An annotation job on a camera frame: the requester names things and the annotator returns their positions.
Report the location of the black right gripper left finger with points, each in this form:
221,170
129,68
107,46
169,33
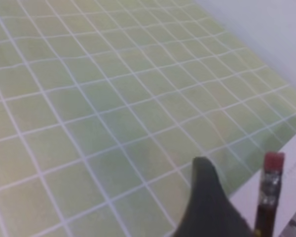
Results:
209,212

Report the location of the red pencil with eraser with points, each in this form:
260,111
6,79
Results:
269,193

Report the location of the green checkered tablecloth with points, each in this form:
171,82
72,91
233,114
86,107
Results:
104,104

